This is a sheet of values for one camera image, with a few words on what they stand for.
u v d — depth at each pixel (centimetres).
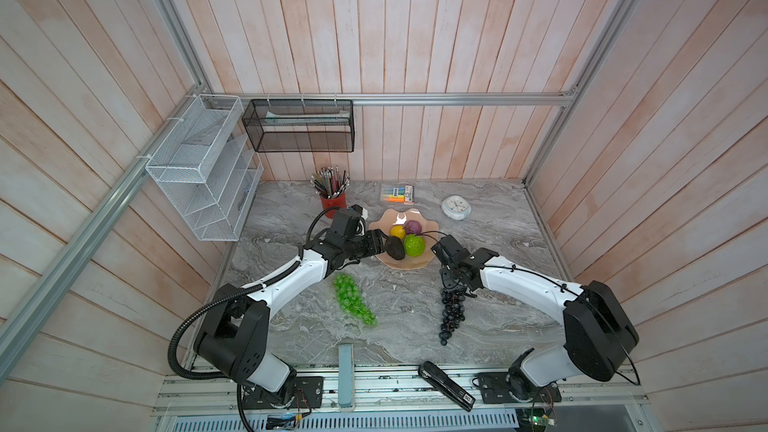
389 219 104
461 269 63
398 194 114
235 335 43
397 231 99
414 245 95
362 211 81
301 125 104
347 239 68
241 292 46
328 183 101
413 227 99
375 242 76
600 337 43
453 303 85
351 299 86
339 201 101
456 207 110
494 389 73
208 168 72
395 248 96
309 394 73
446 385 72
